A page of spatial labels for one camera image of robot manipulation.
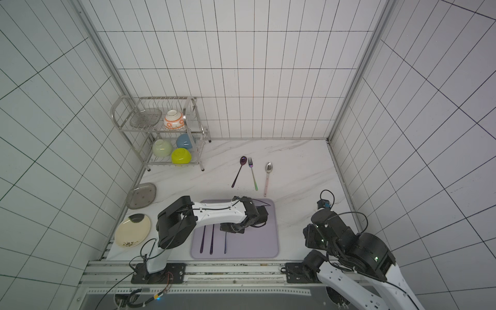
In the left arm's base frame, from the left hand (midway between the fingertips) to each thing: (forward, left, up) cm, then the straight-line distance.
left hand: (223, 229), depth 82 cm
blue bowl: (+49, +28, +4) cm, 56 cm away
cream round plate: (-2, +40, -1) cm, 40 cm away
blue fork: (-5, -2, -1) cm, 6 cm away
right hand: (-6, -29, +17) cm, 34 cm away
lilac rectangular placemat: (-5, +6, -2) cm, 8 cm away
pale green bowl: (+41, +37, +6) cm, 56 cm away
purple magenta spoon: (+38, -7, -1) cm, 39 cm away
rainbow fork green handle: (+37, -12, -2) cm, 38 cm away
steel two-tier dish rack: (+36, +28, +25) cm, 52 cm away
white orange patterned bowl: (+39, +23, +29) cm, 54 cm away
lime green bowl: (+36, +26, +6) cm, 45 cm away
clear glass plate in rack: (+45, +41, +24) cm, 65 cm away
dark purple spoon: (-4, +5, -2) cm, 7 cm away
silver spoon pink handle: (+33, -22, 0) cm, 40 cm away
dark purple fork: (-7, +9, -2) cm, 11 cm away
